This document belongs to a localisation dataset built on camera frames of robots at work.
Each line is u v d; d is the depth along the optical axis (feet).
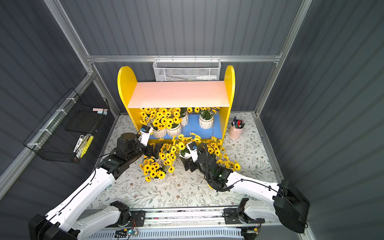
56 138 2.23
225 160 2.65
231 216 2.39
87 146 2.28
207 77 3.06
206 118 2.90
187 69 3.25
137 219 2.41
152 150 2.23
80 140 2.32
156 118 2.69
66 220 1.30
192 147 2.15
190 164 2.23
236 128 3.17
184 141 2.59
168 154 2.32
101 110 2.78
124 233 2.36
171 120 2.52
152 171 2.47
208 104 2.27
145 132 2.11
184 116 2.93
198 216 2.48
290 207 1.35
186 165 2.27
